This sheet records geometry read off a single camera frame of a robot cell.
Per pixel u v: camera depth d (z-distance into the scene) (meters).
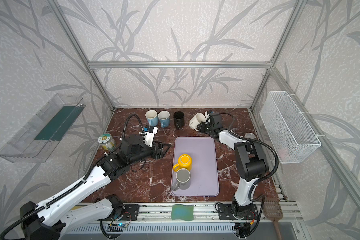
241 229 0.73
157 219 0.72
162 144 0.64
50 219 0.39
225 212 0.73
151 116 1.05
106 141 0.92
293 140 0.60
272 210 0.73
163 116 1.05
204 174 0.84
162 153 0.64
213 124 0.77
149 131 0.63
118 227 0.72
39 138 0.64
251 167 0.49
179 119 1.03
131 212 0.73
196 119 0.94
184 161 0.81
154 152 0.62
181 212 0.73
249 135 0.98
